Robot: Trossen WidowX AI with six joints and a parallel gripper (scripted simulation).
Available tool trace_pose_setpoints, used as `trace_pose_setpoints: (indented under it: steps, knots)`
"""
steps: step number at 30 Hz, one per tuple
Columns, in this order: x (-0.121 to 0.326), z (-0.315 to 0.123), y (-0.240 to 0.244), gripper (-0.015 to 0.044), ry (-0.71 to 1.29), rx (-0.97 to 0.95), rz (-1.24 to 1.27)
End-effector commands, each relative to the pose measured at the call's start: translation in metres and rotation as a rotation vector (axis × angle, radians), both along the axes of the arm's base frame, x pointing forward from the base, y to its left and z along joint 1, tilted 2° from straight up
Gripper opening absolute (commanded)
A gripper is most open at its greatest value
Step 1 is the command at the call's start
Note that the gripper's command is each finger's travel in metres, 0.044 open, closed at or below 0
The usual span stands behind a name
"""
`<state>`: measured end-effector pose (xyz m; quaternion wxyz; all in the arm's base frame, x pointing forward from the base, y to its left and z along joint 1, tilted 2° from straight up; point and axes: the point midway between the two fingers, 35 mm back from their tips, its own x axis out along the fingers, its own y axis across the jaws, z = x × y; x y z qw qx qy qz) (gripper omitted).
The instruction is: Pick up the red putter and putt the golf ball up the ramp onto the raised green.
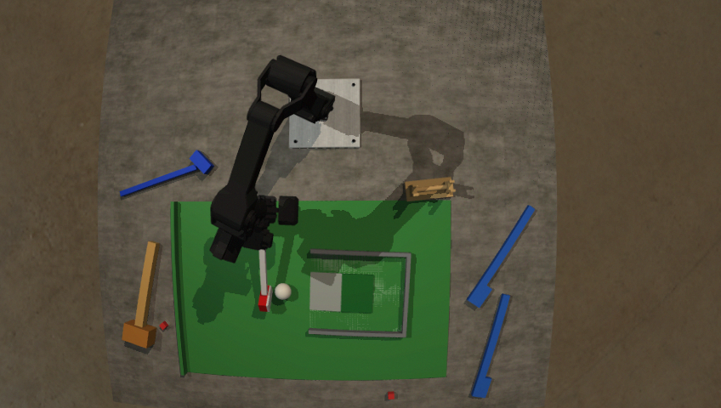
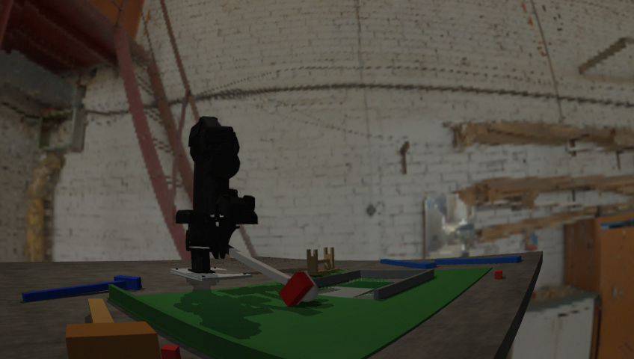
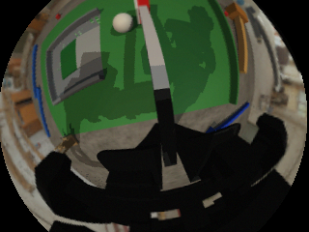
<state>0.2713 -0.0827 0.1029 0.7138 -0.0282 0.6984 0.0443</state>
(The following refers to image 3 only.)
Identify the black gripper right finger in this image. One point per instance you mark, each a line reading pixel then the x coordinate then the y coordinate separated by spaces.
pixel 194 147

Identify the green flat mat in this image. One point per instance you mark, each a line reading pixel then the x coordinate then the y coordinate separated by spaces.
pixel 196 59

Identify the grey ball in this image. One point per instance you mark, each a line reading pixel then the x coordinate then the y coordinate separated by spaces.
pixel 122 22

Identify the red putter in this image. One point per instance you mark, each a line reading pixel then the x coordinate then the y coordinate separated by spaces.
pixel 162 92

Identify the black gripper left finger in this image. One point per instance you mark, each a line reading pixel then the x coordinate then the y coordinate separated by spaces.
pixel 145 156

